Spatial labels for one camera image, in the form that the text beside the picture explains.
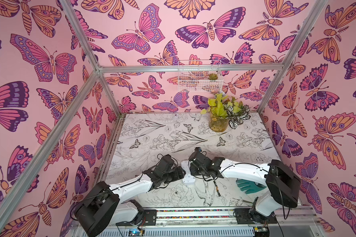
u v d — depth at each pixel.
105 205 0.42
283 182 0.44
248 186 0.83
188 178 0.81
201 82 1.06
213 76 0.92
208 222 0.73
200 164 0.65
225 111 0.97
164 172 0.67
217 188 0.83
